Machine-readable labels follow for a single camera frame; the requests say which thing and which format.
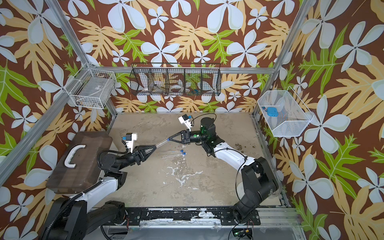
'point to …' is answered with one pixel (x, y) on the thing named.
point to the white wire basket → (91, 88)
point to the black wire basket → (176, 79)
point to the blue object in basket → (272, 111)
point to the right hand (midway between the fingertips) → (170, 142)
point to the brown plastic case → (78, 168)
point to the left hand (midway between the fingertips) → (157, 148)
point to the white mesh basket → (283, 113)
